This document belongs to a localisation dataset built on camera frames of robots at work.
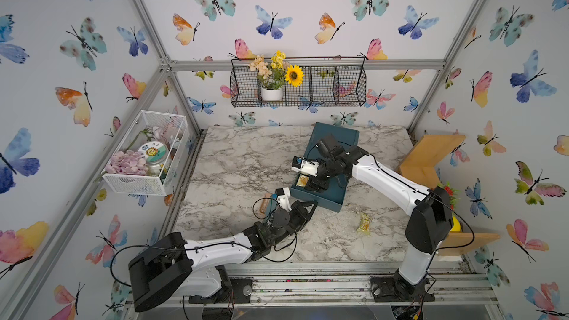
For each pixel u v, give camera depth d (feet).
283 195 2.39
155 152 2.15
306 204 2.43
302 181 2.67
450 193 2.35
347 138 2.98
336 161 2.02
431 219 1.51
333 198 2.48
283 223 1.90
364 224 2.84
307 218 2.23
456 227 2.30
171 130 2.59
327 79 3.15
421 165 3.15
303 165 2.38
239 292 2.40
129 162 1.95
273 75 2.84
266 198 2.38
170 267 1.38
